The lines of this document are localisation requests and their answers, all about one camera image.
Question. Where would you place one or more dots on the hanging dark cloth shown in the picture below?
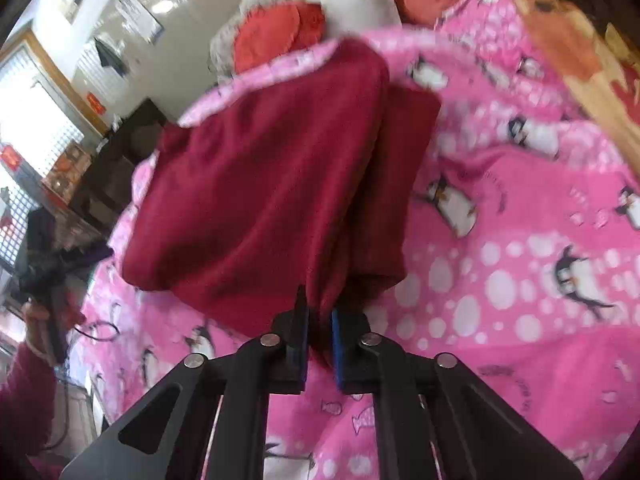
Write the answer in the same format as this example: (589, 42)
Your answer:
(107, 55)

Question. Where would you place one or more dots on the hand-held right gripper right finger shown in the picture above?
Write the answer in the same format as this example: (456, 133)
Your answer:
(337, 345)

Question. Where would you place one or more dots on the window with blinds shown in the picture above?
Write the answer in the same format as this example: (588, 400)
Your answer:
(35, 110)

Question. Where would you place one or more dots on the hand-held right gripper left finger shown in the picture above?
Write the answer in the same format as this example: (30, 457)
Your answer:
(300, 330)

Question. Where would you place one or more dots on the red wall sticker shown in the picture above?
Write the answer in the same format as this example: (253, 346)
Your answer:
(96, 102)

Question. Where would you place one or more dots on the orange cartoon blanket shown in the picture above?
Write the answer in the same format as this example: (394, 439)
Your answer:
(565, 40)

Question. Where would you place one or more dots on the person's left hand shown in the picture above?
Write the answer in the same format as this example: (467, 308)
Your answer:
(35, 327)

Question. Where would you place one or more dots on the dark red sweater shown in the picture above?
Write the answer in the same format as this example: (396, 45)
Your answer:
(260, 185)

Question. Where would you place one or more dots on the dark wooden cabinet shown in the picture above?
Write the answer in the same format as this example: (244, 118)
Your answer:
(125, 160)

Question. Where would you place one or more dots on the pink penguin blanket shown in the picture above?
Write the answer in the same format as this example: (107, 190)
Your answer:
(500, 280)

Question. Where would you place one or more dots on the white pillow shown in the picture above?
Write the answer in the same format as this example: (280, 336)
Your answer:
(355, 5)

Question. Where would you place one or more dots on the orange boxes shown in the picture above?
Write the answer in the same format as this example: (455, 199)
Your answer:
(67, 172)

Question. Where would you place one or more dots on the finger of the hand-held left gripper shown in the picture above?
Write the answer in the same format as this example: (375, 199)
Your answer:
(90, 255)

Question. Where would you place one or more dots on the wall calendar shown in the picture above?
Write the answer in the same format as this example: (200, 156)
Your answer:
(137, 12)

